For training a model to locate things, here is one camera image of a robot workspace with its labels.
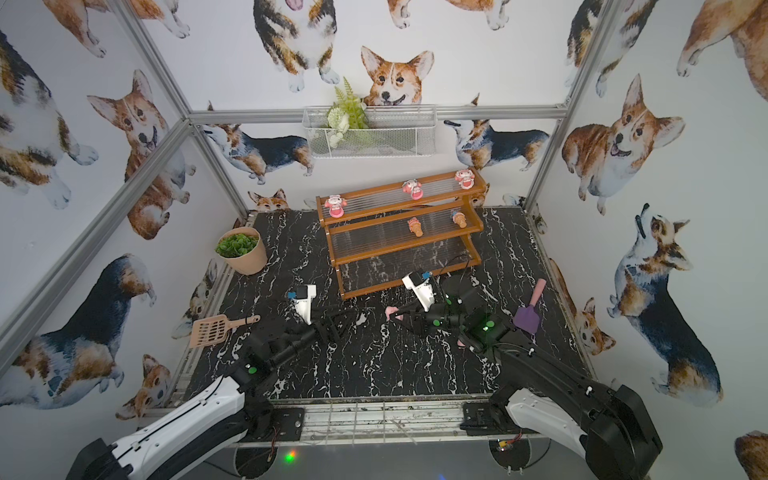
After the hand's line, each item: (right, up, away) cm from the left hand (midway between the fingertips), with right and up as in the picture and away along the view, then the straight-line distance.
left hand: (350, 307), depth 75 cm
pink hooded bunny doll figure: (-4, +26, +4) cm, 27 cm away
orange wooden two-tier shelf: (+4, +18, +38) cm, 43 cm away
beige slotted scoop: (-47, -11, +16) cm, 50 cm away
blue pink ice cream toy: (+31, +24, +20) cm, 44 cm away
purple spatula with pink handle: (+52, -7, +17) cm, 55 cm away
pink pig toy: (+11, 0, -3) cm, 11 cm away
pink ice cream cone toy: (+17, +21, +17) cm, 32 cm away
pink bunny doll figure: (+16, +31, +9) cm, 36 cm away
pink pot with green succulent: (-36, +15, +17) cm, 43 cm away
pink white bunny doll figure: (+31, +35, +11) cm, 48 cm away
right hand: (+11, -1, -3) cm, 11 cm away
